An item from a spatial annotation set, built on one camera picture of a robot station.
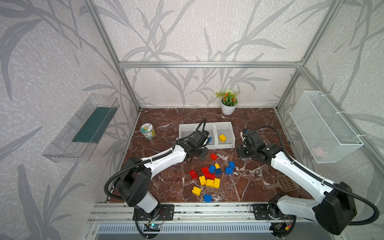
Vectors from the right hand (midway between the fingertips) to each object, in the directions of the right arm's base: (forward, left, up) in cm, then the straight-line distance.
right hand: (240, 145), depth 84 cm
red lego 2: (-10, +20, -12) cm, 25 cm away
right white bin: (+20, +5, -12) cm, 24 cm away
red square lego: (-1, +14, -13) cm, 20 cm away
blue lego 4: (-9, +16, -12) cm, 22 cm away
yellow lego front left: (-22, +25, -10) cm, 34 cm away
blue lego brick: (+12, +17, -13) cm, 24 cm away
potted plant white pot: (+35, +2, +2) cm, 35 cm away
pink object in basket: (-8, -35, +8) cm, 37 cm away
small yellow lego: (-8, +13, -12) cm, 19 cm away
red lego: (-13, +27, -11) cm, 32 cm away
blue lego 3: (-11, +6, -12) cm, 17 cm away
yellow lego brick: (+11, +8, -10) cm, 17 cm away
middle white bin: (+19, +16, -8) cm, 26 cm away
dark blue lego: (-11, +12, -12) cm, 20 cm away
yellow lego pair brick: (-18, +16, -10) cm, 26 cm away
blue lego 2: (-6, +4, -13) cm, 15 cm away
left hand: (+1, +20, -3) cm, 20 cm away
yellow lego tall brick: (-16, +22, -11) cm, 29 cm away
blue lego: (-25, +19, -13) cm, 34 cm away
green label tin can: (+14, +57, -5) cm, 59 cm away
